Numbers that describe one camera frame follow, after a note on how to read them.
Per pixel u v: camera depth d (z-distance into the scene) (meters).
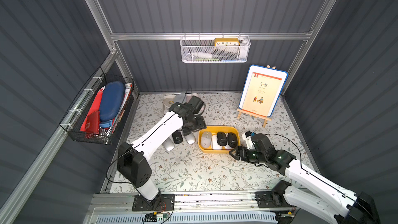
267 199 0.72
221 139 0.89
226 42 0.87
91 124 0.65
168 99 1.12
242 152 0.69
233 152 0.74
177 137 0.94
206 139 0.91
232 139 0.90
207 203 0.74
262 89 0.89
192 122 0.64
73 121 0.61
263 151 0.60
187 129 0.67
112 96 0.76
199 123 0.71
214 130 0.97
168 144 0.95
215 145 0.91
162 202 0.73
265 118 0.96
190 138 0.97
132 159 0.43
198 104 0.64
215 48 0.90
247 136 0.74
